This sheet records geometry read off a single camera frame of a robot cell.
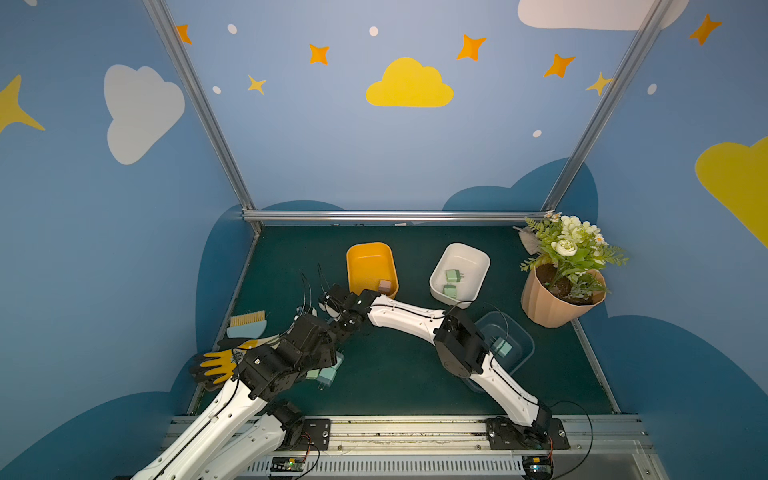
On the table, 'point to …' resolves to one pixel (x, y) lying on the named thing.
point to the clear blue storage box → (509, 338)
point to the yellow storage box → (369, 263)
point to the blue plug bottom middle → (325, 377)
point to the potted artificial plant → (565, 268)
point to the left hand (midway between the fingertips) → (327, 343)
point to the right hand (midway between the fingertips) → (342, 326)
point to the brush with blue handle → (251, 325)
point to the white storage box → (473, 262)
